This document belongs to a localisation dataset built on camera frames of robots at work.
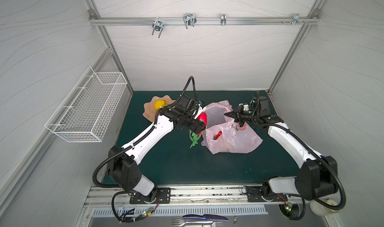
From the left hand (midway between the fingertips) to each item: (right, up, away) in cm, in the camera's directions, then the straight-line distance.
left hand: (200, 120), depth 79 cm
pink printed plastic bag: (+12, -7, -5) cm, 14 cm away
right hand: (+13, +6, -1) cm, 15 cm away
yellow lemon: (-29, +9, +25) cm, 39 cm away
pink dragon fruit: (+1, +2, -4) cm, 4 cm away
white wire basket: (-54, +4, -12) cm, 55 cm away
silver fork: (-9, -45, -13) cm, 48 cm away
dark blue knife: (+2, -44, -10) cm, 46 cm away
